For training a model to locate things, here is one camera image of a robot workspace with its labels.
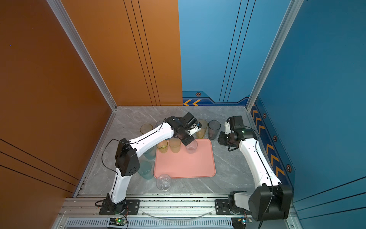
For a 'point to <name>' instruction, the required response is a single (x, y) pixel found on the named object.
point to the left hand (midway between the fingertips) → (190, 137)
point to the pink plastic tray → (201, 163)
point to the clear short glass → (192, 146)
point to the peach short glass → (175, 144)
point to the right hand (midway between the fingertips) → (221, 139)
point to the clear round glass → (163, 182)
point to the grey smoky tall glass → (213, 128)
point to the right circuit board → (240, 222)
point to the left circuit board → (117, 222)
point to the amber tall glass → (201, 133)
